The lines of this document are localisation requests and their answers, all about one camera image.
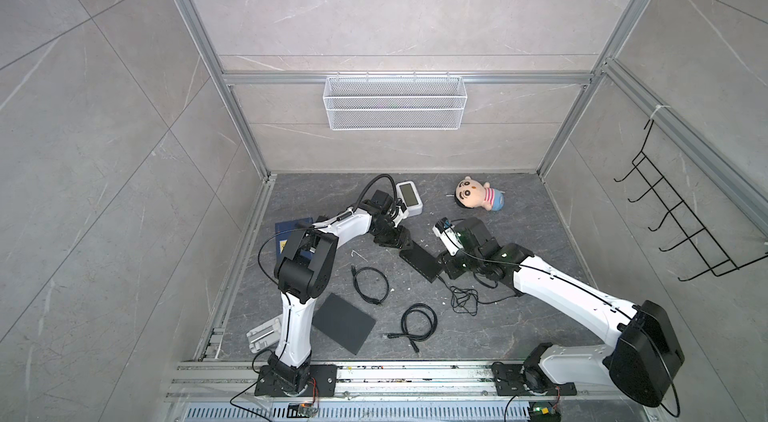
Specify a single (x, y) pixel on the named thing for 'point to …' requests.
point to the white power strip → (265, 335)
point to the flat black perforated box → (343, 322)
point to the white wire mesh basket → (389, 103)
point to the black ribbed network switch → (422, 261)
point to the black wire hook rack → (698, 234)
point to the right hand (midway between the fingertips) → (441, 254)
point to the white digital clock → (408, 194)
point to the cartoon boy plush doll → (470, 193)
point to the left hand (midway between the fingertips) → (407, 239)
